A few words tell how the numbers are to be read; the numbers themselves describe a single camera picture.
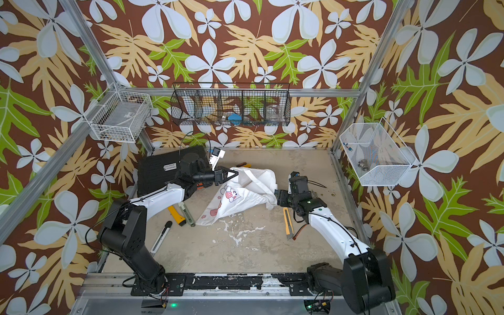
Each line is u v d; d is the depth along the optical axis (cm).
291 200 72
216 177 73
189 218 91
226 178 78
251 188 87
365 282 41
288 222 90
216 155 75
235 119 95
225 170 78
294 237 86
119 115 85
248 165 112
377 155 81
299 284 73
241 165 111
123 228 47
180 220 91
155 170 101
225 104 97
